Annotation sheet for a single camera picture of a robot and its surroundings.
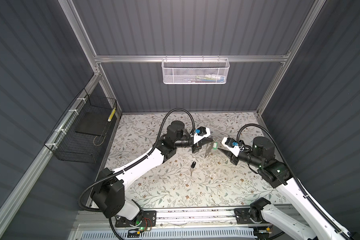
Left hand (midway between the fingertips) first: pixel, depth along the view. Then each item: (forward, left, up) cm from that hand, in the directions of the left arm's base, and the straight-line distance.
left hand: (212, 138), depth 70 cm
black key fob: (+1, +7, -30) cm, 31 cm away
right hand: (-3, -5, -2) cm, 6 cm away
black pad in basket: (+14, +60, -2) cm, 62 cm away
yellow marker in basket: (+20, +52, -2) cm, 56 cm away
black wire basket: (+7, +64, -2) cm, 65 cm away
